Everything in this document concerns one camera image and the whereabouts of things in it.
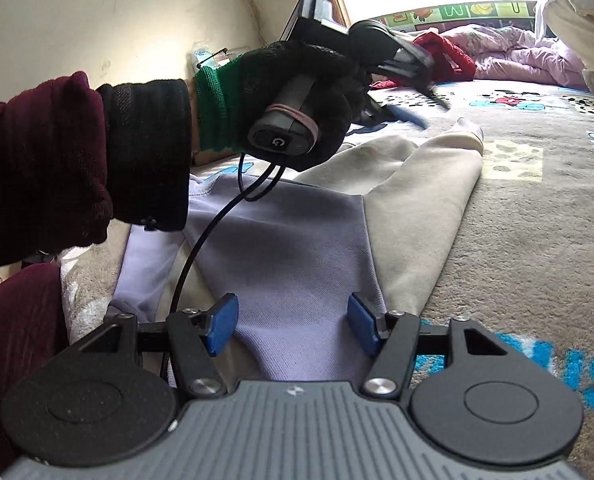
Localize colourful alphabet foam mat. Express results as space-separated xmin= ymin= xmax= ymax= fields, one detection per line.
xmin=377 ymin=0 xmax=536 ymax=32

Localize black cable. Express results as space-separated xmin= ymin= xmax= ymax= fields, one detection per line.
xmin=159 ymin=152 xmax=289 ymax=384

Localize black gloved left hand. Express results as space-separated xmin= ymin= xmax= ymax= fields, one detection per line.
xmin=191 ymin=41 xmax=367 ymax=171

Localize pink quilt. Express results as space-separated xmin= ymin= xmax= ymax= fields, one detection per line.
xmin=441 ymin=24 xmax=587 ymax=90

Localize red knitted garment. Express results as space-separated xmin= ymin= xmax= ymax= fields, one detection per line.
xmin=395 ymin=28 xmax=476 ymax=84

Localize Mickey Mouse bed blanket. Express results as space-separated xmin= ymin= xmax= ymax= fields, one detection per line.
xmin=58 ymin=77 xmax=594 ymax=480

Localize cream and lavender sweatshirt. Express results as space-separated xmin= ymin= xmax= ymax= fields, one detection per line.
xmin=108 ymin=119 xmax=484 ymax=382

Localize dark red sleeved forearm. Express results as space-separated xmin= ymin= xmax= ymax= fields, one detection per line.
xmin=0 ymin=70 xmax=194 ymax=271

